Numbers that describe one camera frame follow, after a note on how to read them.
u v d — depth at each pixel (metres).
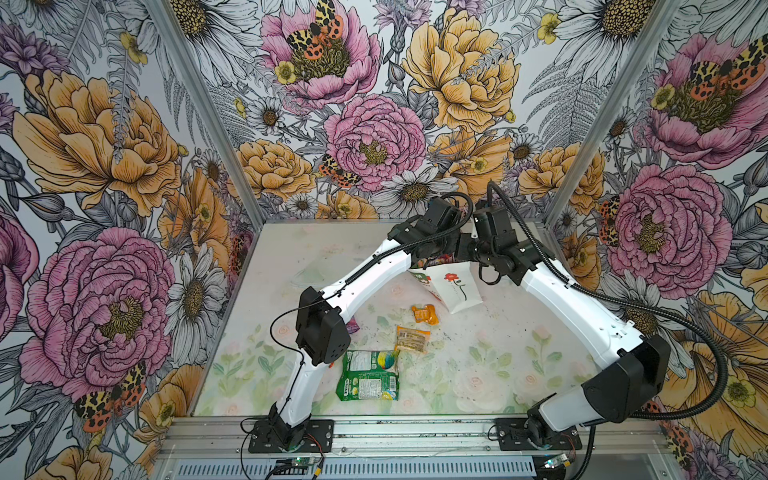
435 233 0.62
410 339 0.89
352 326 0.92
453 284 0.84
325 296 0.52
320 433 0.74
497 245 0.59
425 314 0.94
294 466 0.71
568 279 0.49
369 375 0.81
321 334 0.50
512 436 0.74
